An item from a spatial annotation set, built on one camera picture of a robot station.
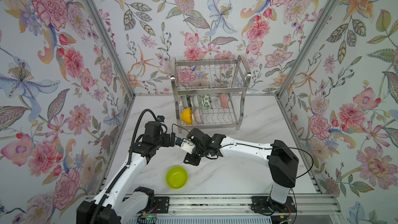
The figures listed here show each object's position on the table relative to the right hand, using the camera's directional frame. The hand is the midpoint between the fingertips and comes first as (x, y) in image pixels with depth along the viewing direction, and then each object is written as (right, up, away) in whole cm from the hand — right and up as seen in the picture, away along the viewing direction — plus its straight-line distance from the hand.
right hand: (185, 157), depth 80 cm
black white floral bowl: (+24, +30, +22) cm, 44 cm away
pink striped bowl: (+7, +19, +14) cm, 25 cm away
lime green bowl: (-5, -12, +3) cm, 14 cm away
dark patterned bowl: (0, +30, +26) cm, 40 cm away
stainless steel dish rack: (+8, +49, +34) cm, 60 cm away
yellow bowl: (0, +20, +15) cm, 25 cm away
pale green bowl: (+6, +30, +21) cm, 37 cm away
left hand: (-9, +11, +2) cm, 14 cm away
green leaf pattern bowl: (+12, +30, +21) cm, 39 cm away
